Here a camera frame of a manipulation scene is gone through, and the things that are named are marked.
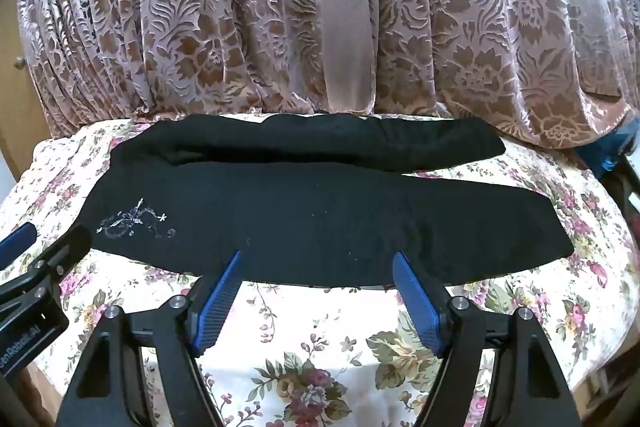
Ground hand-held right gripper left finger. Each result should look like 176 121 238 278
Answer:
55 251 244 427

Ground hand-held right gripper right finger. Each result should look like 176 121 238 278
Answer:
392 252 583 427

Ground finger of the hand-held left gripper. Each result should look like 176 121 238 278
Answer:
0 223 37 264
0 225 93 308

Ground black pants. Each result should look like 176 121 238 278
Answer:
81 114 575 289

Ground floral bedsheet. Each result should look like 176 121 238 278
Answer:
0 112 636 427

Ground light wooden cabinet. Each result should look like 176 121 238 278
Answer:
0 0 51 188

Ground blue plastic object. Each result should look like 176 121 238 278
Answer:
582 117 640 178

